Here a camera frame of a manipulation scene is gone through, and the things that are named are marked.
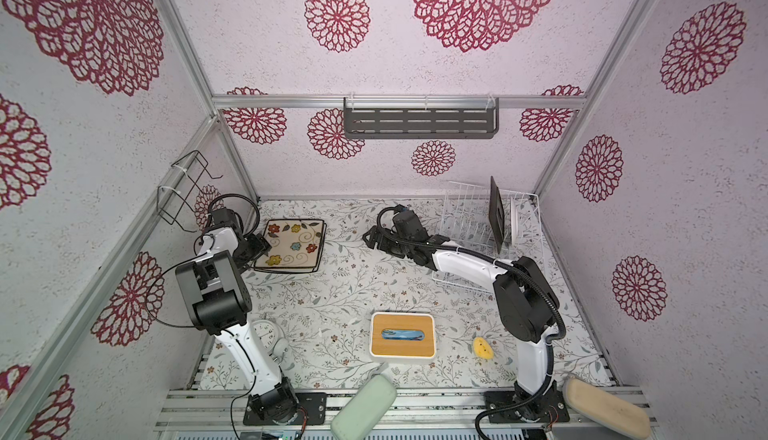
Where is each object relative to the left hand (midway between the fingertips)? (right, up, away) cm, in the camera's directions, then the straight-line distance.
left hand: (261, 259), depth 98 cm
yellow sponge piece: (+67, -22, -17) cm, 73 cm away
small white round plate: (+83, +13, -1) cm, 84 cm away
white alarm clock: (+10, -19, -16) cm, 27 cm away
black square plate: (+75, +15, -6) cm, 77 cm away
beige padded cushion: (+93, -33, -27) cm, 102 cm away
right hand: (+37, +9, -8) cm, 38 cm away
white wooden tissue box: (+46, -20, -14) cm, 52 cm away
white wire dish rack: (+83, +11, +7) cm, 85 cm away
